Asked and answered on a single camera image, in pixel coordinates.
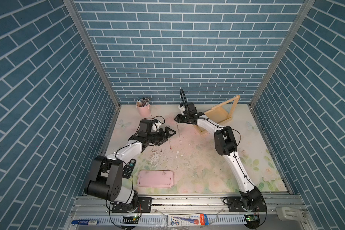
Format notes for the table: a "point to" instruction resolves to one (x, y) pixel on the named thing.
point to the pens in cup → (143, 102)
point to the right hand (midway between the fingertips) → (176, 119)
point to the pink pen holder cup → (144, 111)
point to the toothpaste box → (188, 220)
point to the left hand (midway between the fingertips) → (175, 136)
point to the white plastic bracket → (289, 213)
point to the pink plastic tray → (153, 178)
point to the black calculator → (128, 168)
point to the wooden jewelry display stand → (220, 113)
